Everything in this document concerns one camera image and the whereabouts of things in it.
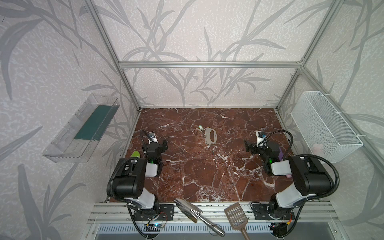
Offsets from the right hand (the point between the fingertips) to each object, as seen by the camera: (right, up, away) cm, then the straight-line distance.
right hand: (253, 135), depth 95 cm
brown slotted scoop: (-15, -38, -24) cm, 47 cm away
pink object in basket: (+25, -5, -21) cm, 33 cm away
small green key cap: (-34, +4, +14) cm, 37 cm away
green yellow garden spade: (-76, -13, +2) cm, 77 cm away
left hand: (-61, 0, -1) cm, 61 cm away
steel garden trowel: (-37, -36, -22) cm, 56 cm away
